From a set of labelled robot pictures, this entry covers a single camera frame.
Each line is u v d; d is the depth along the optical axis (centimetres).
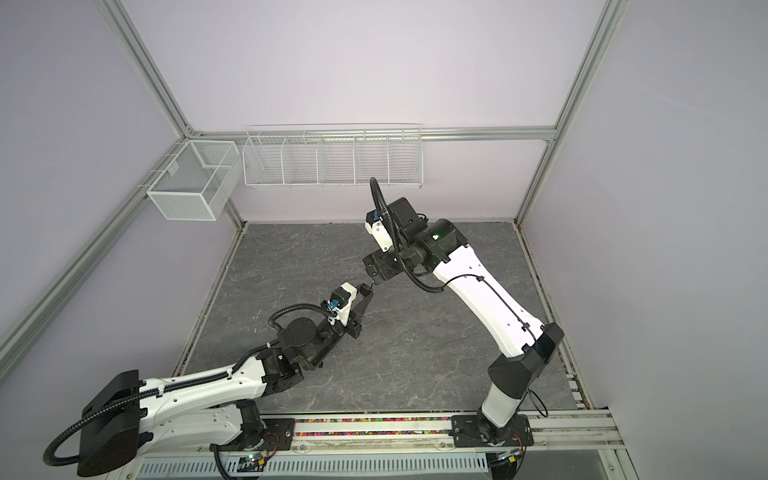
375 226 63
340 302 57
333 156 104
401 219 52
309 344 52
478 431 67
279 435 74
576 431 76
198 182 100
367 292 69
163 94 83
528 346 42
